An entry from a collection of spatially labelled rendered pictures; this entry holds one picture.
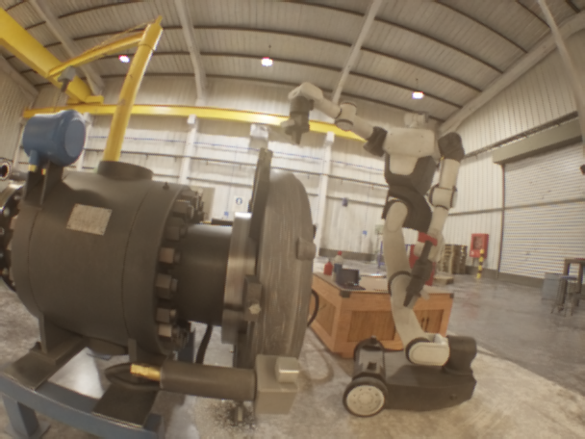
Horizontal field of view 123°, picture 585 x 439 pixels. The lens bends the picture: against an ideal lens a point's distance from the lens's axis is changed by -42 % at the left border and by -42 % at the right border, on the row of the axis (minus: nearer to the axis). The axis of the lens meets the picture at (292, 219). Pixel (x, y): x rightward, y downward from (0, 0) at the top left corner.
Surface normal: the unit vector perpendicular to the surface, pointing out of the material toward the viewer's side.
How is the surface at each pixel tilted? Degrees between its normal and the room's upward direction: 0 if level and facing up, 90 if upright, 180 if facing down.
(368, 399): 90
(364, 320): 90
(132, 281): 89
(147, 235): 65
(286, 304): 87
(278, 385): 22
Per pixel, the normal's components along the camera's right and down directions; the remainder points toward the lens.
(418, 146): -0.64, -0.20
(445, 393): 0.06, -0.05
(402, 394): -0.29, -0.09
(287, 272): 0.24, -0.28
